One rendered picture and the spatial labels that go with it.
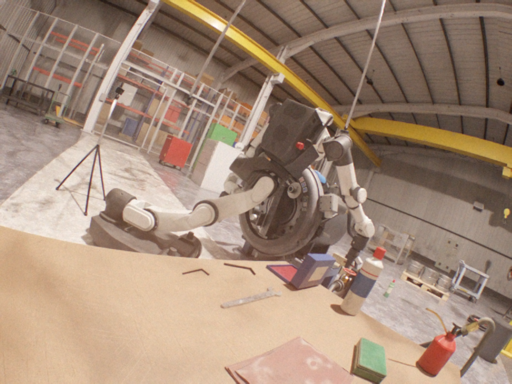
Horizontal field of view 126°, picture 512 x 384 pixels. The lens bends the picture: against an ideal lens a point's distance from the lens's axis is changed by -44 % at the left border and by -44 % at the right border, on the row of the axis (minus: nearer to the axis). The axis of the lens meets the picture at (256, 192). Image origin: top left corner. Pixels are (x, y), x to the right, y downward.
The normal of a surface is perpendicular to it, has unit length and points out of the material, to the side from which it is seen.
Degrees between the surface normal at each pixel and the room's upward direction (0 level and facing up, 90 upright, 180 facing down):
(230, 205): 90
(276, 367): 13
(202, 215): 90
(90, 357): 0
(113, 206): 90
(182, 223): 109
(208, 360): 0
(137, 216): 90
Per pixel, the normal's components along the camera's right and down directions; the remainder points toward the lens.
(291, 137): -0.64, -0.13
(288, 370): 0.48, -0.85
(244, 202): -0.41, 0.15
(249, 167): 0.00, 0.07
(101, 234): -0.31, -0.07
